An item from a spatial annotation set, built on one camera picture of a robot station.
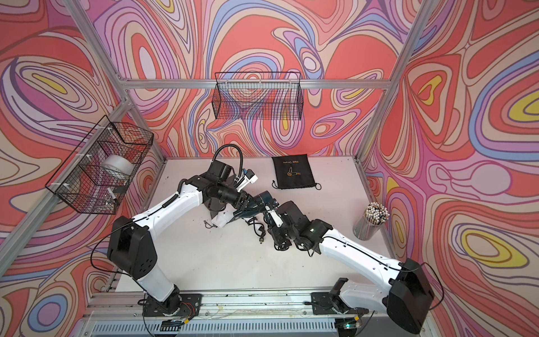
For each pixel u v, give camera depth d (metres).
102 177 0.80
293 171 1.12
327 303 0.73
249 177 0.73
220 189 0.67
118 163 0.75
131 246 0.45
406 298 0.39
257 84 0.86
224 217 0.91
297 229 0.58
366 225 0.81
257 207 0.74
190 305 0.73
